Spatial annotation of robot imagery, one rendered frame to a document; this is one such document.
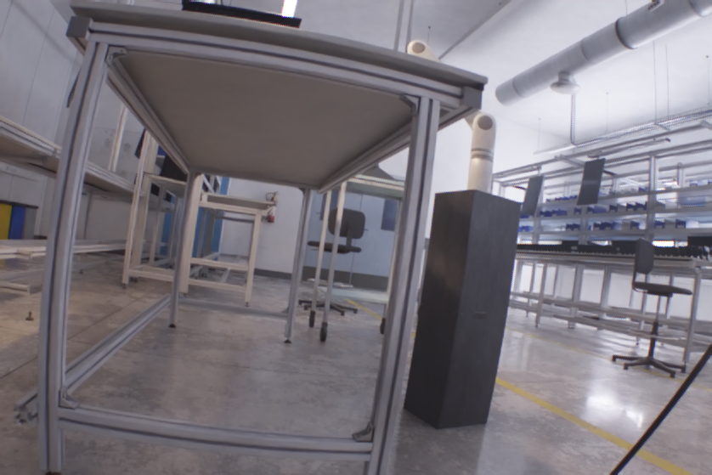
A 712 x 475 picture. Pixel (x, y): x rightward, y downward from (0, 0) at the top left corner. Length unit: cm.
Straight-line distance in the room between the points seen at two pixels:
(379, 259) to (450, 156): 242
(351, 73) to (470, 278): 89
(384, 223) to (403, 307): 746
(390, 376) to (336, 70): 63
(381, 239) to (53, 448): 770
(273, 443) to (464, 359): 87
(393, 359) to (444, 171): 800
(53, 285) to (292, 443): 57
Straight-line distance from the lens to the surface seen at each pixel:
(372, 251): 832
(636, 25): 507
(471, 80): 102
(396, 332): 93
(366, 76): 95
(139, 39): 98
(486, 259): 162
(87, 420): 99
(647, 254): 387
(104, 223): 834
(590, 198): 537
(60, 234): 94
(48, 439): 106
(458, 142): 909
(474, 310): 161
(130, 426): 97
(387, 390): 95
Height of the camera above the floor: 57
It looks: 1 degrees up
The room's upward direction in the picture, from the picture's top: 8 degrees clockwise
